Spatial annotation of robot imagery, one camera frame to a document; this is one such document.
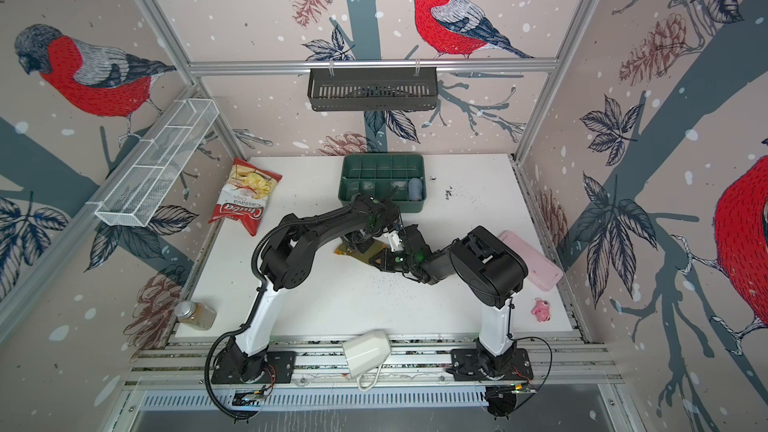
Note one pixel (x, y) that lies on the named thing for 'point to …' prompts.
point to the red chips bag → (245, 194)
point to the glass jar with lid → (195, 316)
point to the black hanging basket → (373, 89)
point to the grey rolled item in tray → (415, 189)
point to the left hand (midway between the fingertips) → (349, 245)
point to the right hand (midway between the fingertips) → (370, 266)
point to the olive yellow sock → (375, 247)
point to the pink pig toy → (542, 310)
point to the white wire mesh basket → (156, 161)
